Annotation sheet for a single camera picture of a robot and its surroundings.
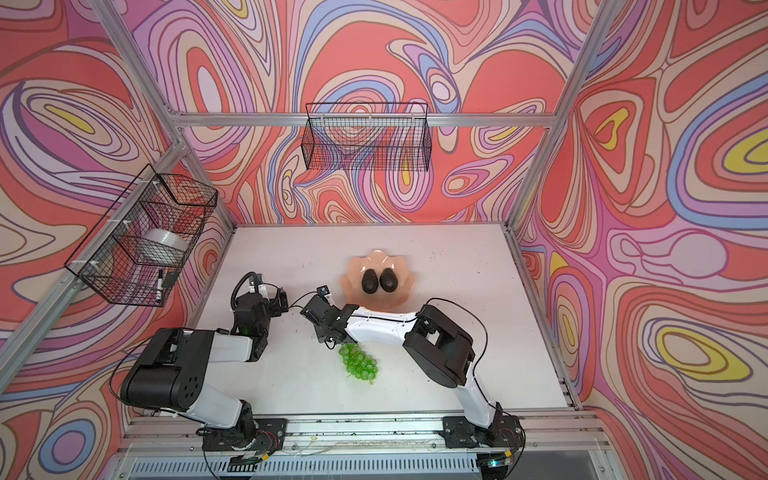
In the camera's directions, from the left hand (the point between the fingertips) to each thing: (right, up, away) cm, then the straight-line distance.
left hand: (269, 288), depth 94 cm
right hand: (+21, -12, -4) cm, 24 cm away
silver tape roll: (-17, +15, -20) cm, 30 cm away
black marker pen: (-18, +2, -22) cm, 29 cm away
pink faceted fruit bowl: (+25, +2, +5) cm, 26 cm away
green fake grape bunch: (+29, -19, -13) cm, 37 cm away
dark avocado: (+32, +2, +5) cm, 32 cm away
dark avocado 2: (+38, +2, +2) cm, 38 cm away
